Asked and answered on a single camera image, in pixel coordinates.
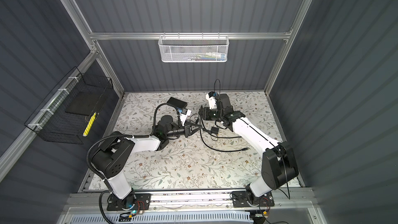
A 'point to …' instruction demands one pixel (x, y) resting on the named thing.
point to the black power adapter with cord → (215, 129)
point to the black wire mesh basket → (65, 115)
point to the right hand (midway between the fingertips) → (201, 113)
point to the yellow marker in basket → (89, 124)
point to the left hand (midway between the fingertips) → (202, 127)
